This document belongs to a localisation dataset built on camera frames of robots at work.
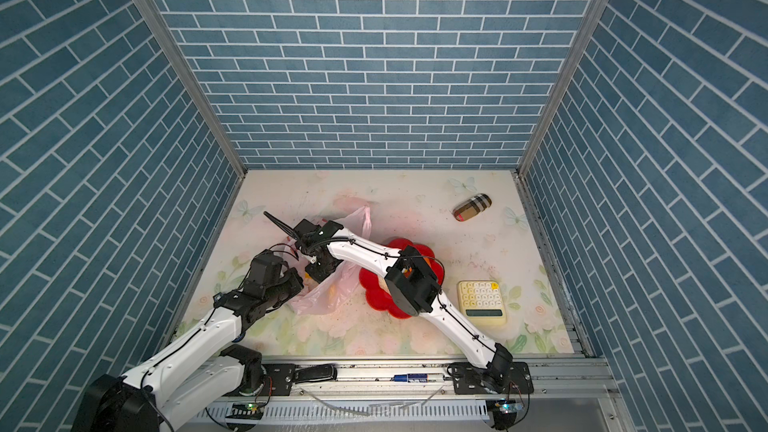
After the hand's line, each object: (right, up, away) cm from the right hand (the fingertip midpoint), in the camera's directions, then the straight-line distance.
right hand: (318, 275), depth 91 cm
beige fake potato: (+20, -1, -5) cm, 21 cm away
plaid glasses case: (+51, +21, +14) cm, 57 cm away
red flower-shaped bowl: (+19, -6, -4) cm, 21 cm away
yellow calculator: (+49, -6, -7) cm, 50 cm away
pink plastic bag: (+6, -4, -4) cm, 8 cm away
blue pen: (+28, -21, -18) cm, 39 cm away
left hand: (-2, +1, -5) cm, 5 cm away
